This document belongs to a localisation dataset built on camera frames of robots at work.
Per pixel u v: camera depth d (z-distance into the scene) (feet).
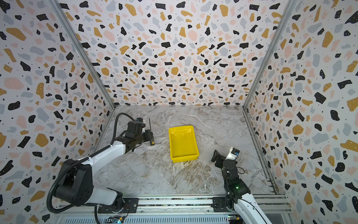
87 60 2.96
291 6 2.32
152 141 2.88
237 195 1.90
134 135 2.26
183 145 3.13
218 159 2.48
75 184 1.38
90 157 1.55
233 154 2.35
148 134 2.62
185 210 2.41
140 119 2.67
